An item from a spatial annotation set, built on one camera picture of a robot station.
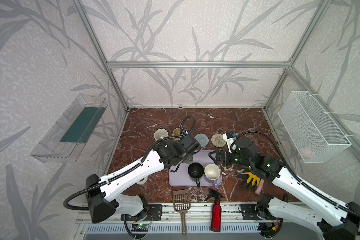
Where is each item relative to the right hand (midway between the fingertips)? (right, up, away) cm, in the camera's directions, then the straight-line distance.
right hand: (215, 149), depth 73 cm
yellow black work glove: (+21, -19, +6) cm, 29 cm away
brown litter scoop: (-16, -29, +4) cm, 34 cm away
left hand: (-12, -1, +1) cm, 12 cm away
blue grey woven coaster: (-4, +1, +29) cm, 29 cm away
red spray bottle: (0, -30, -1) cm, 30 cm away
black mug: (-9, -15, +12) cm, 21 cm away
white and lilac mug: (+1, -16, +12) cm, 20 cm away
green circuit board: (-37, -38, -1) cm, 53 cm away
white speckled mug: (-33, +6, +26) cm, 42 cm away
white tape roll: (-39, -21, +11) cm, 45 cm away
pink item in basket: (+45, -1, 0) cm, 45 cm away
